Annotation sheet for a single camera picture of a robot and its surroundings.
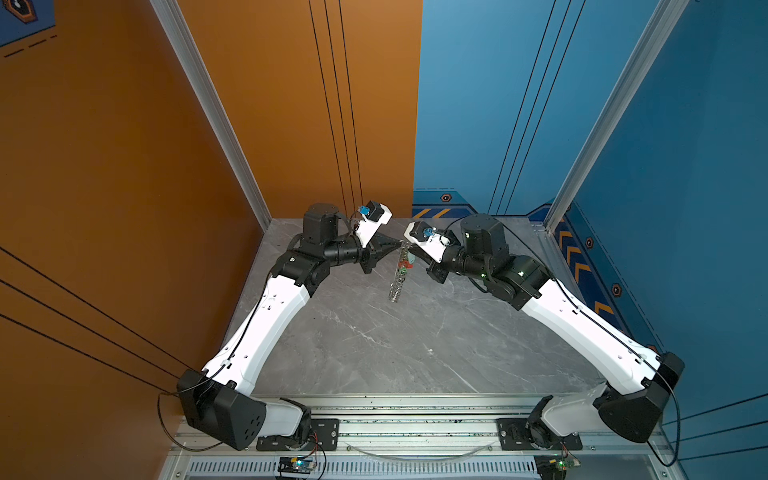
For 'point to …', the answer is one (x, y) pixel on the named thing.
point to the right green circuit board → (554, 467)
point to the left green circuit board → (301, 465)
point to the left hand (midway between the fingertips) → (397, 240)
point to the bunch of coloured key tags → (405, 263)
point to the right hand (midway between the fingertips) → (411, 245)
